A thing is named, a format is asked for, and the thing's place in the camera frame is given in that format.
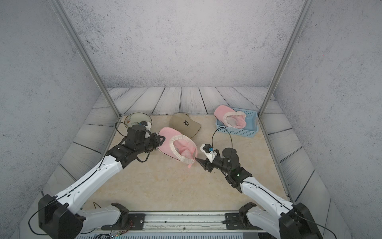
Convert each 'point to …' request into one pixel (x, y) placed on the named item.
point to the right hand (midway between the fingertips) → (200, 154)
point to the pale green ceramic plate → (136, 118)
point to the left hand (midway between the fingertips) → (168, 138)
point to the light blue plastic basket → (250, 130)
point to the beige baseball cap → (182, 123)
